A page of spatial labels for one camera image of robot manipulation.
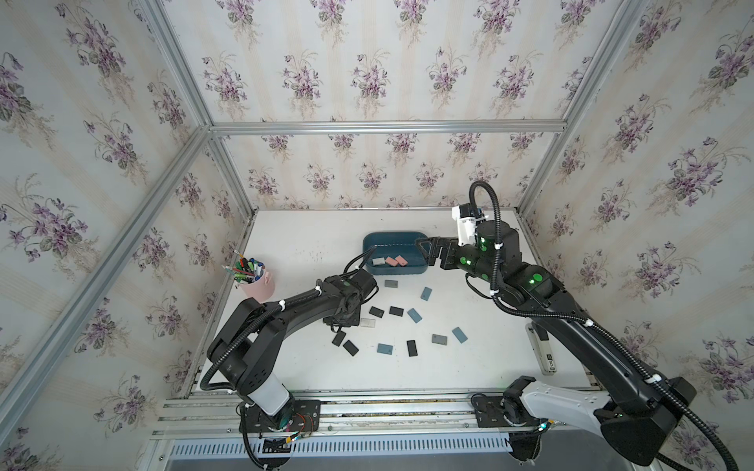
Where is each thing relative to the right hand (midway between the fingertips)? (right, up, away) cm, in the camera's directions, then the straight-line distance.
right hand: (435, 242), depth 69 cm
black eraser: (-15, -23, +23) cm, 36 cm away
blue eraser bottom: (-12, -32, +15) cm, 37 cm away
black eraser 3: (-26, -29, +17) cm, 42 cm away
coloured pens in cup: (-55, -9, +21) cm, 60 cm away
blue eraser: (+2, -18, +27) cm, 32 cm away
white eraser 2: (-18, -26, +21) cm, 38 cm away
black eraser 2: (-8, -23, +23) cm, 34 cm away
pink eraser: (-5, -7, +33) cm, 34 cm away
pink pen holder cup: (-51, -15, +23) cm, 58 cm away
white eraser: (-14, -8, +34) cm, 38 cm away
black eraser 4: (-22, -31, +15) cm, 41 cm away
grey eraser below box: (-9, -15, +29) cm, 34 cm away
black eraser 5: (-4, -31, +15) cm, 35 cm away
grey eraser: (+5, -30, +17) cm, 34 cm away
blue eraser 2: (-2, -24, +21) cm, 32 cm away
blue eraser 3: (+11, -29, +18) cm, 36 cm away
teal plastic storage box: (-7, -5, +35) cm, 36 cm away
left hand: (-24, -24, +19) cm, 39 cm away
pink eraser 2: (-9, -8, +35) cm, 37 cm away
